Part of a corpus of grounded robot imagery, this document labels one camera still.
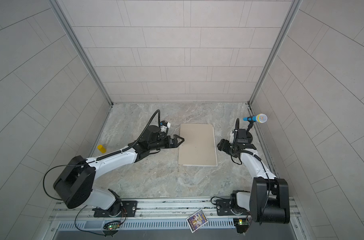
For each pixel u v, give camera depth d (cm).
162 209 72
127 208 71
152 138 64
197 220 67
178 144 72
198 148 92
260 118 77
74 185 42
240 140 67
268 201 39
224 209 71
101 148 87
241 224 68
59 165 42
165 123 77
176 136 73
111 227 65
